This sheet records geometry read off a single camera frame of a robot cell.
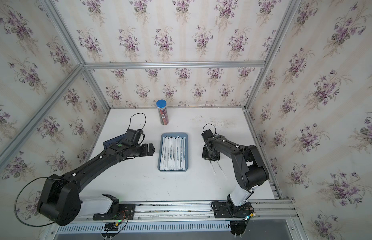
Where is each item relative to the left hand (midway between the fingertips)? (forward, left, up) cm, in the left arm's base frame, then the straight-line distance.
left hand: (150, 150), depth 86 cm
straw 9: (+2, -20, -8) cm, 22 cm away
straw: (0, -6, -8) cm, 10 cm away
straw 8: (+2, -19, -8) cm, 21 cm away
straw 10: (-10, -38, -8) cm, 40 cm away
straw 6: (+2, -15, -8) cm, 17 cm away
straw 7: (+2, -16, -7) cm, 18 cm away
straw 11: (-10, -43, -8) cm, 45 cm away
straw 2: (+2, -8, -8) cm, 11 cm away
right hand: (-1, -36, -9) cm, 37 cm away
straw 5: (-7, -13, -9) cm, 17 cm away
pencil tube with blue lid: (+29, -5, +9) cm, 31 cm away
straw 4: (+4, -11, -8) cm, 14 cm away
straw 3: (-2, -9, -8) cm, 13 cm away
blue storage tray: (+16, -13, -7) cm, 22 cm away
